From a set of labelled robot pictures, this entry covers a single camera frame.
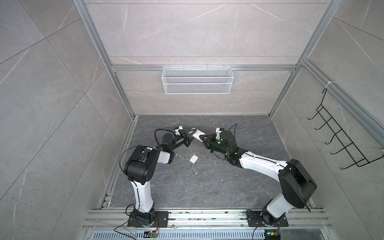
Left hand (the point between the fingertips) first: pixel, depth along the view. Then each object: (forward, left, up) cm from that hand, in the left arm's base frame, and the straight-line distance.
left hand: (197, 128), depth 84 cm
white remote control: (-3, +1, -2) cm, 3 cm away
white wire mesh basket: (+36, -2, +8) cm, 37 cm away
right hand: (-5, 0, -1) cm, 5 cm away
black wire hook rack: (-13, -65, +11) cm, 67 cm away
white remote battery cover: (-9, +3, -22) cm, 23 cm away
